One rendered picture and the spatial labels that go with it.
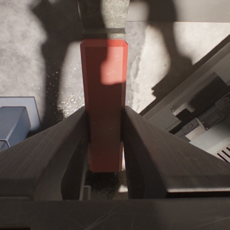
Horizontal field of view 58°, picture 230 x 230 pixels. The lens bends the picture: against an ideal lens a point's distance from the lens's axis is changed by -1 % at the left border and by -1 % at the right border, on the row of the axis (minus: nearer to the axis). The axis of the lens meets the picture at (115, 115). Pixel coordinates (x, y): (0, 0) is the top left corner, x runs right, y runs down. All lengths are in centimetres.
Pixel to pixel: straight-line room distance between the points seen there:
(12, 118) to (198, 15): 57
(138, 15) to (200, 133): 32
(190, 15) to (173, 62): 13
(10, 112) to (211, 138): 55
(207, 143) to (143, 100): 27
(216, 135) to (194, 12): 31
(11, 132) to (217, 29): 61
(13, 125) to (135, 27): 42
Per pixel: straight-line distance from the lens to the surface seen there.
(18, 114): 69
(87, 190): 56
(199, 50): 65
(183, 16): 60
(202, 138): 49
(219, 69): 58
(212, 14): 63
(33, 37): 62
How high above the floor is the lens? 57
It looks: 54 degrees down
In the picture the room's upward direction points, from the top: 177 degrees clockwise
